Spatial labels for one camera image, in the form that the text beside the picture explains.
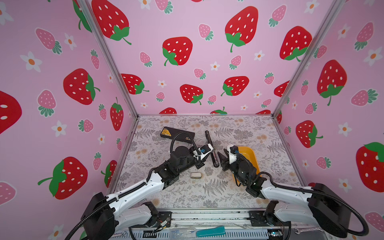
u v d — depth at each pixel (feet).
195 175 2.84
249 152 3.12
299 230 2.32
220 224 2.40
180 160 1.80
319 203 1.40
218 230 2.29
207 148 1.95
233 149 2.17
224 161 2.31
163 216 2.47
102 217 1.28
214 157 3.05
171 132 3.69
